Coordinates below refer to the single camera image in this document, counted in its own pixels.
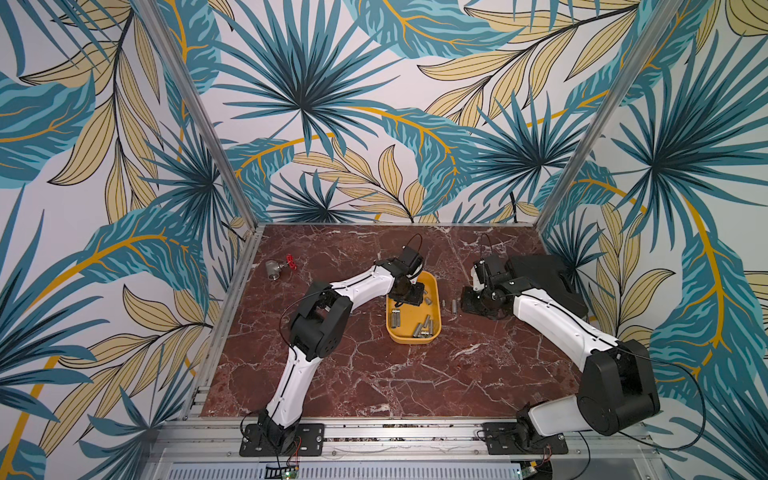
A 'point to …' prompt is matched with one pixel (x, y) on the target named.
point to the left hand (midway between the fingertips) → (417, 301)
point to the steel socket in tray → (395, 322)
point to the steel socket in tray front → (424, 331)
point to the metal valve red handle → (273, 267)
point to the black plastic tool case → (545, 272)
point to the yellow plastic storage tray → (413, 324)
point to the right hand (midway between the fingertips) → (464, 303)
